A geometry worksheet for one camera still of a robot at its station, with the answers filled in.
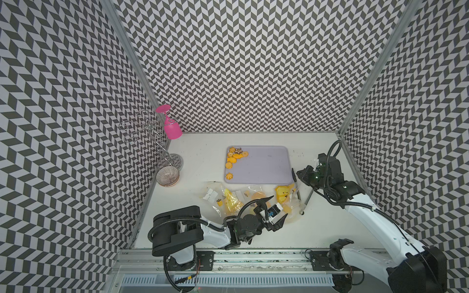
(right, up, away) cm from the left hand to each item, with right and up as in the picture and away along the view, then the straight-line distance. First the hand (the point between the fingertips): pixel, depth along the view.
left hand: (278, 205), depth 75 cm
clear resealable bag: (+9, -3, +12) cm, 15 cm away
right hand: (+9, +12, +5) cm, 16 cm away
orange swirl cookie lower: (-22, +9, +21) cm, 32 cm away
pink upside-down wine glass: (-51, +34, +18) cm, 64 cm away
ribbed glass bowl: (-54, +9, +19) cm, 59 cm away
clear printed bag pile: (-23, 0, +11) cm, 25 cm away
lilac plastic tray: (-2, +15, +29) cm, 32 cm away
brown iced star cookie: (-18, +22, +33) cm, 43 cm away
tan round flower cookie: (-14, +21, +33) cm, 41 cm away
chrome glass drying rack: (-69, +36, +27) cm, 82 cm away
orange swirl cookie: (-21, +23, +33) cm, 46 cm away
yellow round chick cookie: (-23, +15, +27) cm, 38 cm away
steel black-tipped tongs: (+14, -4, +13) cm, 19 cm away
